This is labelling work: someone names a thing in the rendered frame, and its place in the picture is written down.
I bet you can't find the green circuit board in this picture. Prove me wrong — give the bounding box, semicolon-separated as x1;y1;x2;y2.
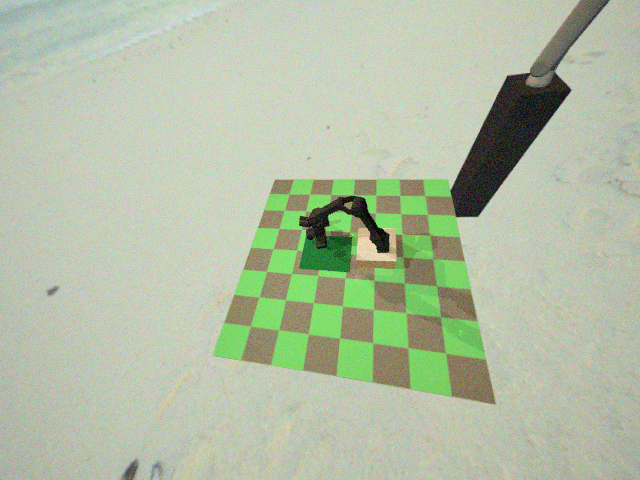
299;236;352;272

